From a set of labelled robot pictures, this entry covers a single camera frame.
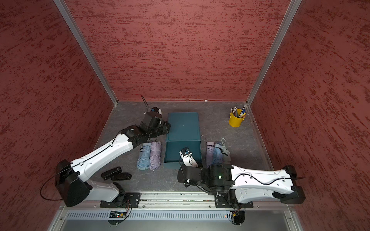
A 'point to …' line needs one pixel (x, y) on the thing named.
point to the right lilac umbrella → (210, 147)
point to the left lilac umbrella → (155, 156)
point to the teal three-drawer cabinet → (184, 132)
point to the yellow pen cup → (235, 121)
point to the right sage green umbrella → (226, 157)
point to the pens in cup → (238, 112)
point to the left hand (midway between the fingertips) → (167, 129)
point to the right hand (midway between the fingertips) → (184, 173)
